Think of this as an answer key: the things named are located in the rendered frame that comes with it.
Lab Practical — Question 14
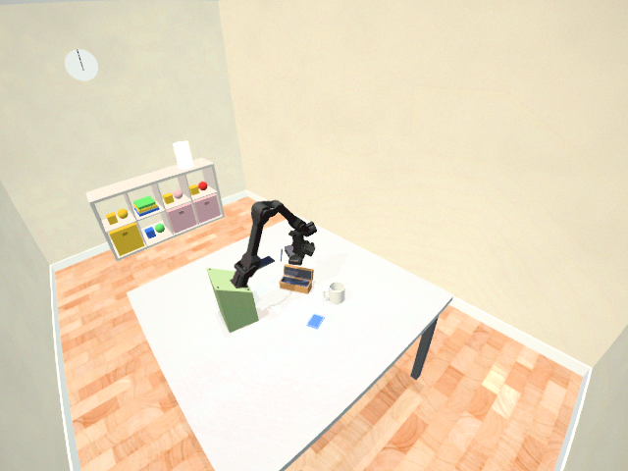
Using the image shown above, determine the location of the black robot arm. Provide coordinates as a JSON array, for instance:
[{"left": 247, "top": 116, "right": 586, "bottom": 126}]
[{"left": 231, "top": 200, "right": 317, "bottom": 288}]

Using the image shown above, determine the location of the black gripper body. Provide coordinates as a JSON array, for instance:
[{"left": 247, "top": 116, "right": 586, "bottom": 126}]
[{"left": 288, "top": 240, "right": 310, "bottom": 266}]

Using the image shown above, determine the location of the black smartphone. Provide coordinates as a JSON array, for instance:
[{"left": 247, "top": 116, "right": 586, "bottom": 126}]
[{"left": 258, "top": 256, "right": 275, "bottom": 270}]

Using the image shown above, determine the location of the cream white mug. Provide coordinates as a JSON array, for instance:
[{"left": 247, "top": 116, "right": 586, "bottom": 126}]
[{"left": 323, "top": 282, "right": 345, "bottom": 304}]

